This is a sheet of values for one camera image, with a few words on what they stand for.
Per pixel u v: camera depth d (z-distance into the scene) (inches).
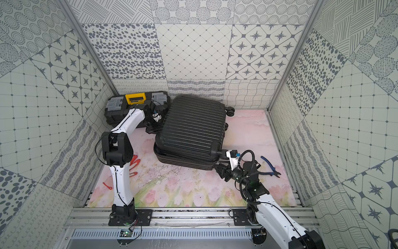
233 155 27.7
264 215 22.8
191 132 31.5
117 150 22.6
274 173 34.7
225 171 27.7
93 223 29.0
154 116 34.9
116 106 38.6
